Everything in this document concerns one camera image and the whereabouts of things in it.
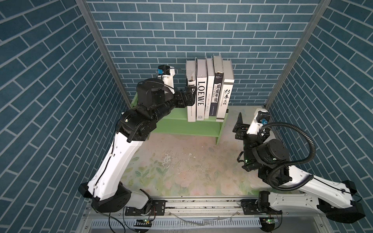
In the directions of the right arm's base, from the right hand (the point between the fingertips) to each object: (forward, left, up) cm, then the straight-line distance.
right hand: (248, 115), depth 56 cm
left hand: (+5, +24, +8) cm, 25 cm away
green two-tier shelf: (+11, +32, -22) cm, 40 cm away
